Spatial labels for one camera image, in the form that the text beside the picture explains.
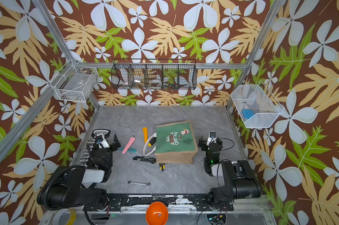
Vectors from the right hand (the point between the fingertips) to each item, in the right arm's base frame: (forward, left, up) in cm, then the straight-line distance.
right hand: (209, 136), depth 91 cm
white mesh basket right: (+11, -27, +18) cm, 34 cm away
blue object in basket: (+5, -20, +18) cm, 27 cm away
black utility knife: (-13, +39, -7) cm, 42 cm away
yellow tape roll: (-43, +80, -8) cm, 91 cm away
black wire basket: (+37, +39, +24) cm, 59 cm away
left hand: (-2, +65, +5) cm, 65 cm away
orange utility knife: (+11, +45, -8) cm, 47 cm away
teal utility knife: (-5, +54, -8) cm, 55 cm away
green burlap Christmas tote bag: (-8, +23, +4) cm, 24 cm away
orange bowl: (-42, +33, -8) cm, 54 cm away
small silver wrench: (-27, +39, -8) cm, 48 cm away
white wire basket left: (+24, +86, +26) cm, 93 cm away
